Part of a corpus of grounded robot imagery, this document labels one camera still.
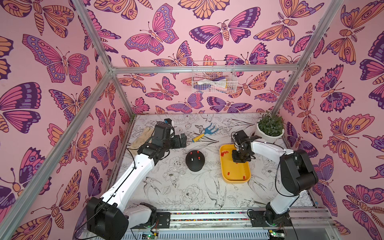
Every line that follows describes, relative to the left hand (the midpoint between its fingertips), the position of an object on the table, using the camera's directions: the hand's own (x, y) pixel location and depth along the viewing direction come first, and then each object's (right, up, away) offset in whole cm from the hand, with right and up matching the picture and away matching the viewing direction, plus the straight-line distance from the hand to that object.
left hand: (181, 136), depth 80 cm
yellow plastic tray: (+30, -22, +9) cm, 38 cm away
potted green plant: (+53, +5, +10) cm, 54 cm away
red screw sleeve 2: (+9, -9, +6) cm, 14 cm away
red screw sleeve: (+10, -12, +4) cm, 16 cm away
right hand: (+33, -15, +13) cm, 38 cm away
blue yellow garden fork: (+17, +2, +30) cm, 35 cm away
